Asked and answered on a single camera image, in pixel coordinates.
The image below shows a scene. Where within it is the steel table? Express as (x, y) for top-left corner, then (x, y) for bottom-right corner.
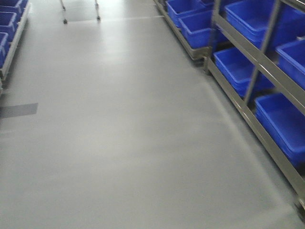
(59, 0), (102, 25)

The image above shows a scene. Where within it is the steel rack with roller tracks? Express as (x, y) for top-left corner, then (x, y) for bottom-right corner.
(204, 0), (305, 217)

